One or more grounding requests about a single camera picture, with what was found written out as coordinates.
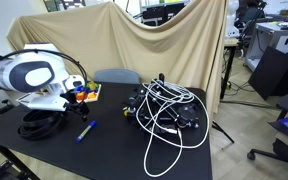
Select blue and white marker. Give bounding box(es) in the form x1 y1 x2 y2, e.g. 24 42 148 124
75 120 97 143

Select black chair base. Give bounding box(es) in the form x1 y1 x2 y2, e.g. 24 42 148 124
0 159 22 180

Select grey chair back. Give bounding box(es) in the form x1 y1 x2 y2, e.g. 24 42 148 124
93 68 141 85

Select black floor cables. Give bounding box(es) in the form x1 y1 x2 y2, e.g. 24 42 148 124
227 79 253 98

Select coiled black cable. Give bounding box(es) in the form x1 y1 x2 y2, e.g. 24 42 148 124
17 109 68 141

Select white grey cabinet desk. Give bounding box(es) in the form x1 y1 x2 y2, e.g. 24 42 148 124
243 21 288 73

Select black table leg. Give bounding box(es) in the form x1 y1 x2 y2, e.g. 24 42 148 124
0 141 42 180

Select black tripod equipment heap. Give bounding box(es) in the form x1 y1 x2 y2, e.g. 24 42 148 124
122 72 202 133

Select white machine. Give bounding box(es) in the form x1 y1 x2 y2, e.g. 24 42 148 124
225 0 241 39

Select black mesh office chair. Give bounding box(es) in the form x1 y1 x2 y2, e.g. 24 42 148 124
234 0 268 49

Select wooden table with black legs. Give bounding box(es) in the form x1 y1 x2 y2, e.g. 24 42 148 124
219 37 240 100

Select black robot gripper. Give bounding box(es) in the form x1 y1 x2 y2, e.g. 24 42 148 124
61 89 92 123

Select black flat panel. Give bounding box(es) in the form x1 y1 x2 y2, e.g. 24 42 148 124
248 45 288 102

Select black computer monitors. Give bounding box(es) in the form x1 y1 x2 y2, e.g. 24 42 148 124
140 2 187 27

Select beige cloth backdrop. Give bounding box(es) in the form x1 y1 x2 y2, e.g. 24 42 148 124
6 0 230 116

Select wooden toy block tray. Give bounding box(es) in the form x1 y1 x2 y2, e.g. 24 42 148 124
74 81 103 104

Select black stand leg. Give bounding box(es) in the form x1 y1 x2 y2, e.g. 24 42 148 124
211 120 236 144

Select white cable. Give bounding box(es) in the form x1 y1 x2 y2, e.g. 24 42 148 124
135 79 211 178

